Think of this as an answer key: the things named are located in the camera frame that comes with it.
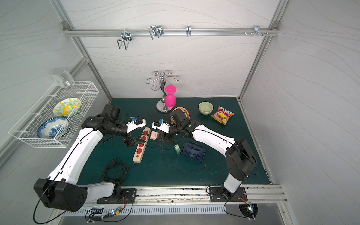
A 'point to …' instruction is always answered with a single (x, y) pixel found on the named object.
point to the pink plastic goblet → (170, 99)
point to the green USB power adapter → (177, 149)
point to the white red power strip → (138, 155)
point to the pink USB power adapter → (153, 136)
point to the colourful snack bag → (222, 115)
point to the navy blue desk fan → (193, 151)
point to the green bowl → (206, 108)
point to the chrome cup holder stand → (161, 106)
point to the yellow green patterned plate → (66, 106)
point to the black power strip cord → (116, 171)
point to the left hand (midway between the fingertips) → (143, 132)
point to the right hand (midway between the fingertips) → (156, 134)
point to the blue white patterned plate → (53, 128)
